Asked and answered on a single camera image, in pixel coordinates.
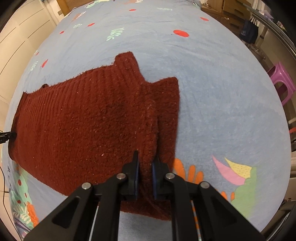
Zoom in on dark red knit sweater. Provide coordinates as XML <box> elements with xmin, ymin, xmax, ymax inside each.
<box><xmin>8</xmin><ymin>52</ymin><xmax>180</xmax><ymax>220</ymax></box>

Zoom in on light blue patterned bedspread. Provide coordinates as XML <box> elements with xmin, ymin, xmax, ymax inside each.
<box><xmin>1</xmin><ymin>1</ymin><xmax>295</xmax><ymax>240</ymax></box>

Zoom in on beige wardrobe doors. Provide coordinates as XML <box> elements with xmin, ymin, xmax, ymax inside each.
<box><xmin>0</xmin><ymin>0</ymin><xmax>61</xmax><ymax>103</ymax></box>

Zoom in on purple plastic stool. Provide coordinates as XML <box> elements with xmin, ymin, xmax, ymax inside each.
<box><xmin>267</xmin><ymin>62</ymin><xmax>295</xmax><ymax>106</ymax></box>

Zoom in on dark blue bag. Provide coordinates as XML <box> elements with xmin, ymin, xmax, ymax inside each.
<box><xmin>239</xmin><ymin>18</ymin><xmax>259</xmax><ymax>44</ymax></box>

